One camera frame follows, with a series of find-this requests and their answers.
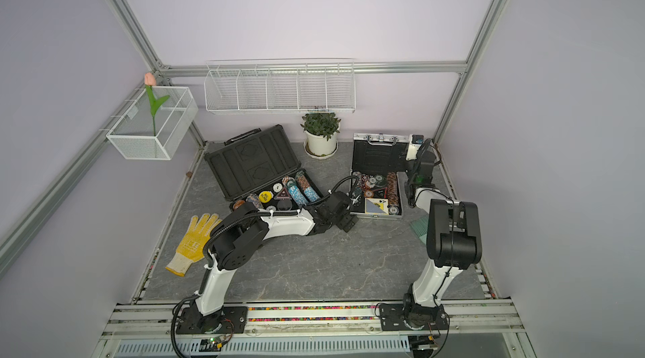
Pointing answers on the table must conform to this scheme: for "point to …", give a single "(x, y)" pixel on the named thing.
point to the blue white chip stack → (308, 192)
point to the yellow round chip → (265, 197)
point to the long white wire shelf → (280, 86)
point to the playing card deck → (376, 206)
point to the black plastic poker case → (260, 167)
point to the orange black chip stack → (393, 194)
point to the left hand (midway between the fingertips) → (346, 207)
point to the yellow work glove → (193, 244)
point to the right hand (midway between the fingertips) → (402, 146)
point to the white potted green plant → (321, 129)
